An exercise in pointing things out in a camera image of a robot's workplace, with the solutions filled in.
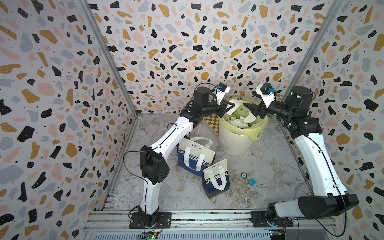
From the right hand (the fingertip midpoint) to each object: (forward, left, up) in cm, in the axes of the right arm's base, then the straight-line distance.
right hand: (250, 97), depth 65 cm
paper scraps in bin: (+9, -2, -25) cm, 27 cm away
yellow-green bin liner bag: (-4, -6, -20) cm, 21 cm away
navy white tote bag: (-14, +25, -26) cm, 38 cm away
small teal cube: (-19, -8, -45) cm, 50 cm away
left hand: (+3, +4, -6) cm, 8 cm away
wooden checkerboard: (+25, +15, -42) cm, 52 cm away
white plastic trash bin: (-2, +3, -32) cm, 32 cm away
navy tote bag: (-24, +14, -31) cm, 42 cm away
